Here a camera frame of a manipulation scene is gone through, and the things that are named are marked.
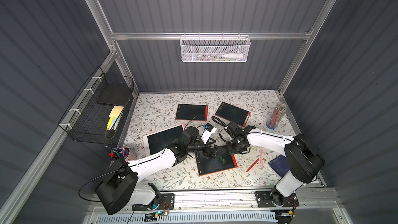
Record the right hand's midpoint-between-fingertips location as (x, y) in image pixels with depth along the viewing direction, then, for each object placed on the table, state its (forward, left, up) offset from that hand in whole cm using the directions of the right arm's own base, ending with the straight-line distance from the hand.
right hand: (232, 151), depth 89 cm
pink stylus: (-3, -16, -2) cm, 17 cm away
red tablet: (+30, +25, -2) cm, 39 cm away
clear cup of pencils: (+17, -26, +12) cm, 33 cm away
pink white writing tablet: (+5, +46, 0) cm, 46 cm away
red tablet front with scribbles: (-6, +6, -2) cm, 8 cm away
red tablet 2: (+29, -3, -2) cm, 29 cm away
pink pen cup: (-6, +57, +13) cm, 59 cm away
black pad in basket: (+20, +65, +26) cm, 73 cm away
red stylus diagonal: (-8, -10, -1) cm, 13 cm away
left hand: (-5, +8, +14) cm, 17 cm away
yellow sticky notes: (+6, +60, +26) cm, 66 cm away
